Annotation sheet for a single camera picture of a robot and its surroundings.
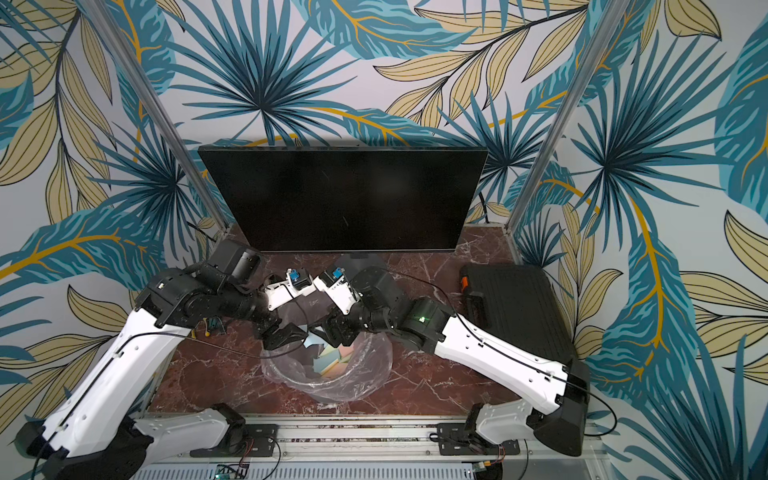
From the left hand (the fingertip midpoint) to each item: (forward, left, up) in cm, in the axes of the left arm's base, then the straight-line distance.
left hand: (293, 321), depth 63 cm
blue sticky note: (-3, -4, -17) cm, 18 cm away
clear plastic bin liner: (-5, -4, -16) cm, 17 cm away
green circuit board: (-26, +19, -30) cm, 44 cm away
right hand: (+1, -5, +1) cm, 5 cm away
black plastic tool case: (+17, -60, -20) cm, 66 cm away
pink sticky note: (+1, -9, -17) cm, 20 cm away
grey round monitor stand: (+37, -10, -27) cm, 47 cm away
